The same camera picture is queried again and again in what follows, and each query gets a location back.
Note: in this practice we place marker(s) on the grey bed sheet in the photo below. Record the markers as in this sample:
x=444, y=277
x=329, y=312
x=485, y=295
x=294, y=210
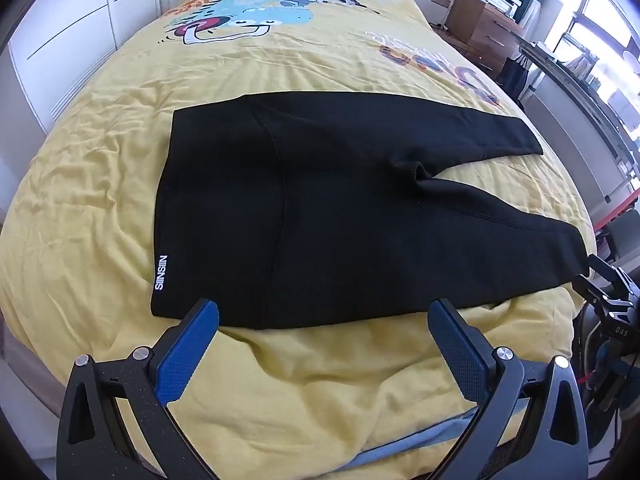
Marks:
x=400, y=450

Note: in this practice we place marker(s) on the round white lamp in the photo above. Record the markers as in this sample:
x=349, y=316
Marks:
x=630, y=56

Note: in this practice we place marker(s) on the white wardrobe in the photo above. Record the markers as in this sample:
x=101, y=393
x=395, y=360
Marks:
x=75, y=35

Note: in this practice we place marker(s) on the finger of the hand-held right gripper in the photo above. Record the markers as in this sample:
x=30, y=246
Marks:
x=597, y=300
x=607, y=271

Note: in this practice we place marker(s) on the wooden drawer cabinet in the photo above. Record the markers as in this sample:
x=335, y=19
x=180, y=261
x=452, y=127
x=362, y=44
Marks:
x=480, y=25

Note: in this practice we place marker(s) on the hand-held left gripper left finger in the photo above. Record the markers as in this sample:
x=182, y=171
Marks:
x=192, y=340

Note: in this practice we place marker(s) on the long grey desk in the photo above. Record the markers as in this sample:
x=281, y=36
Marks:
x=575, y=85

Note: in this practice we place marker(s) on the red desk frame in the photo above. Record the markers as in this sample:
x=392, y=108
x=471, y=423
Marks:
x=612, y=212

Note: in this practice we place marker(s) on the yellow printed blanket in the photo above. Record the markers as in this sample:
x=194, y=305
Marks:
x=125, y=135

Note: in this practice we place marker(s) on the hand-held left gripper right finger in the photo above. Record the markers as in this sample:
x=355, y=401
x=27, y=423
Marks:
x=455, y=345

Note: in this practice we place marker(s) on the black pants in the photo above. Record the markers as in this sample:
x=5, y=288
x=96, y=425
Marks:
x=325, y=210

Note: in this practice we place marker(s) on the black bag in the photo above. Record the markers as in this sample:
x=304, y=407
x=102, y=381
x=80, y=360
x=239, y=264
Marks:
x=515, y=80

